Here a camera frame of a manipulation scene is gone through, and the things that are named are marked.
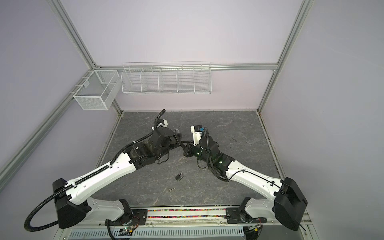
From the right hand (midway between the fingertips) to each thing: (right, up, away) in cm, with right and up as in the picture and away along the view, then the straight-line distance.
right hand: (179, 143), depth 72 cm
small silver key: (-5, -27, +11) cm, 29 cm away
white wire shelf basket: (-12, +40, +26) cm, 49 cm away
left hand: (+1, +3, 0) cm, 3 cm away
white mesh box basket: (-56, +31, +24) cm, 68 cm away
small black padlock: (-2, -22, +14) cm, 26 cm away
